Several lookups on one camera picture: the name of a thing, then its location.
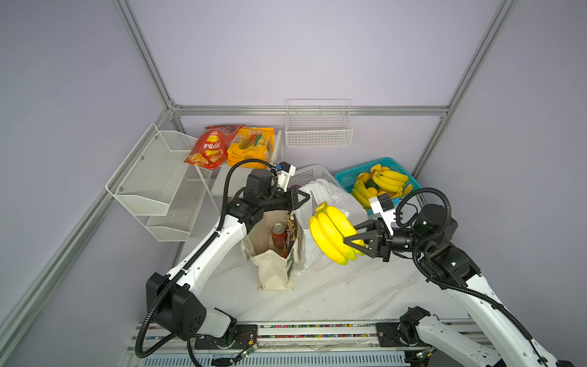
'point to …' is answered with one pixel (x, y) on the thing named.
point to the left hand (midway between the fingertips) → (309, 197)
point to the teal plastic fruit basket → (348, 179)
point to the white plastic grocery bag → (308, 257)
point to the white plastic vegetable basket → (306, 174)
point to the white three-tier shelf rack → (215, 179)
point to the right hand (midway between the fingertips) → (345, 240)
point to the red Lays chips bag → (209, 150)
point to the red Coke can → (279, 234)
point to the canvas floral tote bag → (274, 267)
